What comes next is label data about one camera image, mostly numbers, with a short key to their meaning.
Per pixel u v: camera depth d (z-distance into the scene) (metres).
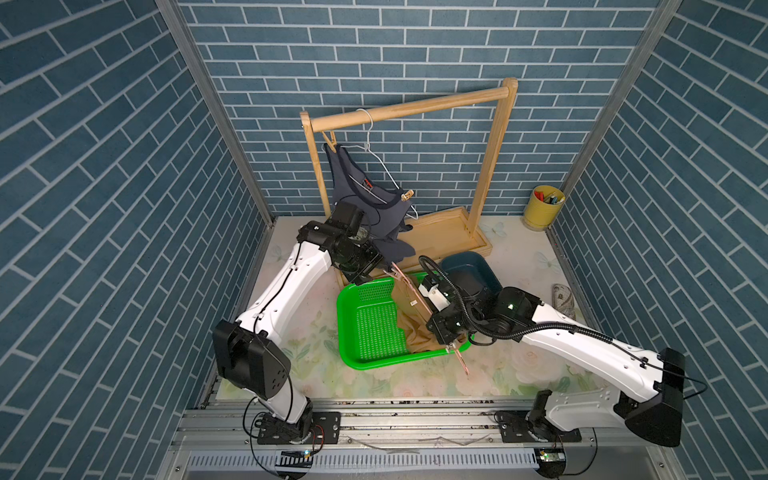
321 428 0.72
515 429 0.73
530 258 1.11
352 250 0.65
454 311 0.54
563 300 0.94
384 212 0.81
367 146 0.73
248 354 0.41
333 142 0.81
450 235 1.15
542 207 1.09
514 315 0.48
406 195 0.74
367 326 0.91
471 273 1.04
